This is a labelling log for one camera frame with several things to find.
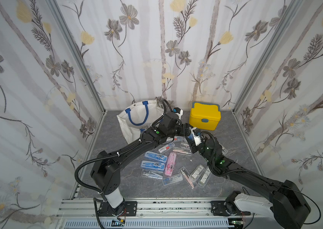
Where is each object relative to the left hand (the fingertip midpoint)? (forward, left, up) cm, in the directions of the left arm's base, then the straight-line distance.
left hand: (190, 126), depth 77 cm
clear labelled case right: (-20, -9, -25) cm, 33 cm away
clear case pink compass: (-20, 0, -25) cm, 32 cm away
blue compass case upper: (-5, +20, -25) cm, 33 cm away
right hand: (-3, -2, -3) cm, 4 cm away
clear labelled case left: (-17, -5, -23) cm, 29 cm away
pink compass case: (-11, +11, -24) cm, 29 cm away
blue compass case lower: (-12, +22, -25) cm, 35 cm away
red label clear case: (+1, +13, -24) cm, 27 cm away
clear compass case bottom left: (-17, +20, -26) cm, 37 cm away
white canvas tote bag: (+20, +35, -17) cm, 43 cm away
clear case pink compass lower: (-2, +2, -26) cm, 26 cm away
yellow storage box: (+18, -15, -12) cm, 27 cm away
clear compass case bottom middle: (-19, +6, -26) cm, 33 cm away
